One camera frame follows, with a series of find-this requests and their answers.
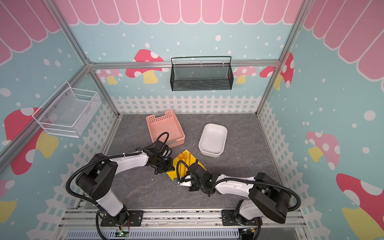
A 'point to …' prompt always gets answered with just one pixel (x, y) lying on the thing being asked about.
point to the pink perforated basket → (167, 122)
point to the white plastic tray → (212, 139)
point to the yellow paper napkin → (182, 163)
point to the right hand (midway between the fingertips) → (184, 182)
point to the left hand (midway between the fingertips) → (174, 162)
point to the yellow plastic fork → (189, 158)
